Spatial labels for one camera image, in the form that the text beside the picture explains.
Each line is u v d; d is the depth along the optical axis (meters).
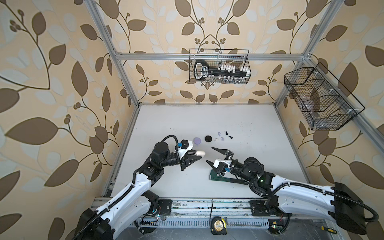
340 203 0.42
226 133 1.04
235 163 0.62
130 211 0.55
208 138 1.01
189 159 0.65
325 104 0.73
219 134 1.03
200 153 0.68
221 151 0.64
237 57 0.91
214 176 0.83
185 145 0.60
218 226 0.67
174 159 0.64
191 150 0.62
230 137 1.02
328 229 0.68
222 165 0.57
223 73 0.84
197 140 1.00
